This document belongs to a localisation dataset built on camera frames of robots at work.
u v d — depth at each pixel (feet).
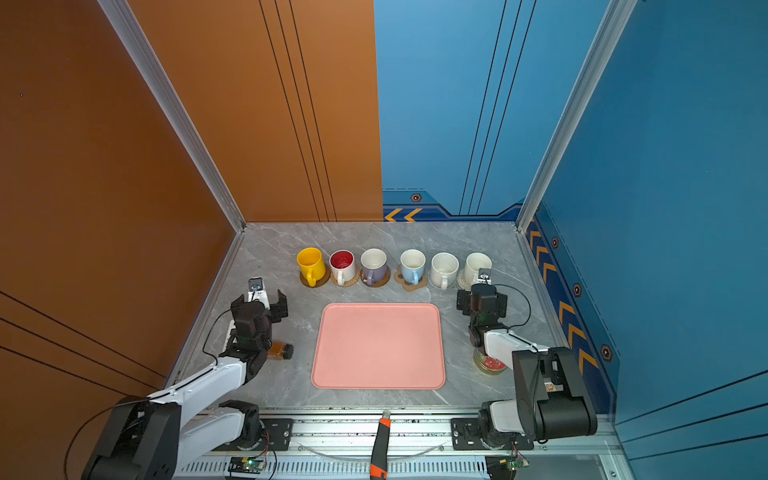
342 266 3.36
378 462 2.29
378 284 3.29
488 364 2.67
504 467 2.29
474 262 3.24
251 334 2.13
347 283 3.33
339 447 2.39
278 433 2.43
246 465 2.33
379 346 2.92
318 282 3.27
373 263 3.36
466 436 2.38
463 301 2.80
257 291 2.38
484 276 2.59
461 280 3.36
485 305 2.28
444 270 3.30
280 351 2.73
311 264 3.18
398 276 3.39
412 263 3.28
